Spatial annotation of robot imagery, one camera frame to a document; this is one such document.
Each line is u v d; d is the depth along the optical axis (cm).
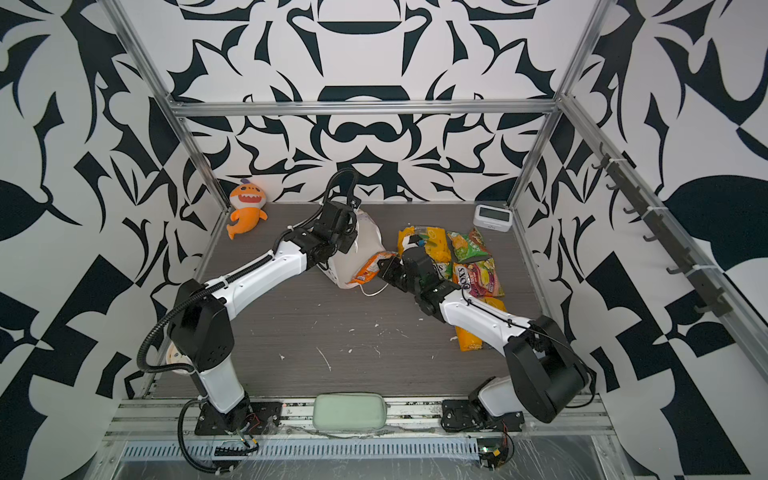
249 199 111
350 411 73
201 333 46
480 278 96
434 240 103
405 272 73
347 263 95
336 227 67
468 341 83
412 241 79
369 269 86
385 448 71
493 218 112
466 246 104
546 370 43
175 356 82
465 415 74
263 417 75
